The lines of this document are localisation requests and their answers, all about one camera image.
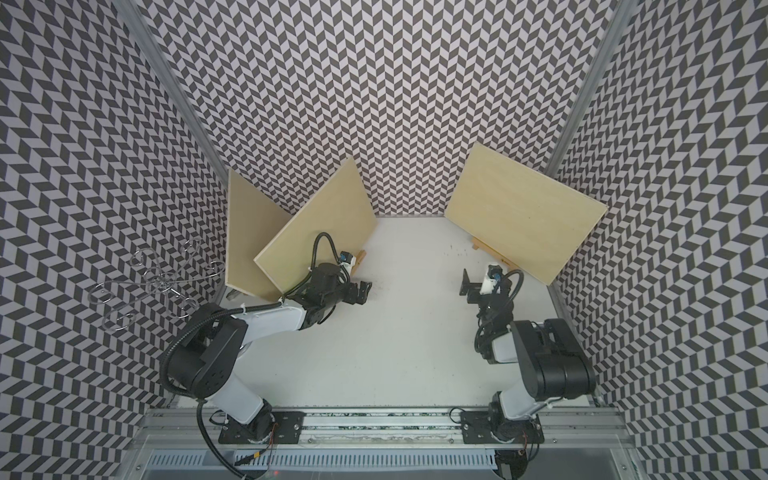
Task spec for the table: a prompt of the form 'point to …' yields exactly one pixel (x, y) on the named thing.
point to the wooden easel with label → (478, 243)
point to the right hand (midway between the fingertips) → (481, 273)
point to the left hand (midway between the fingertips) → (357, 281)
